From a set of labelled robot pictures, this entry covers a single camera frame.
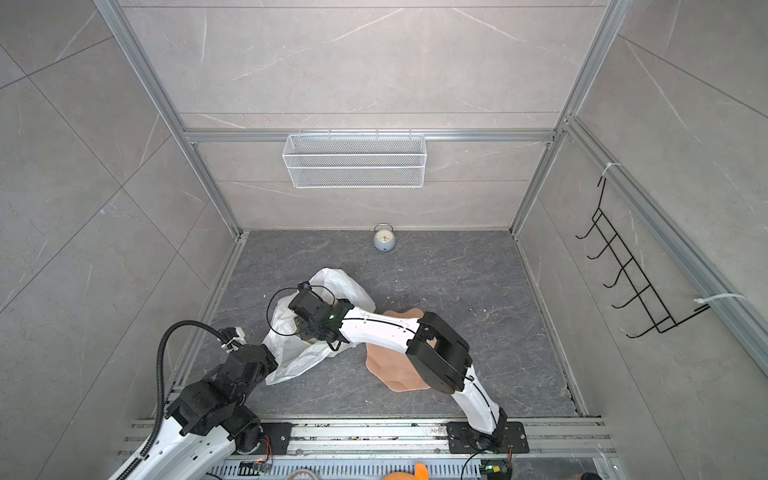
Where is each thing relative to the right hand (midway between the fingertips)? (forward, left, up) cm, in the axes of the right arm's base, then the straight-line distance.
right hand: (307, 320), depth 87 cm
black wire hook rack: (-12, -80, +23) cm, 85 cm away
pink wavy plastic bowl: (-11, -25, -8) cm, 29 cm away
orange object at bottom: (-37, -31, -4) cm, 48 cm away
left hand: (-9, +7, +4) cm, 12 cm away
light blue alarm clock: (+37, -23, -5) cm, 44 cm away
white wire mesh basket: (+49, -13, +22) cm, 55 cm away
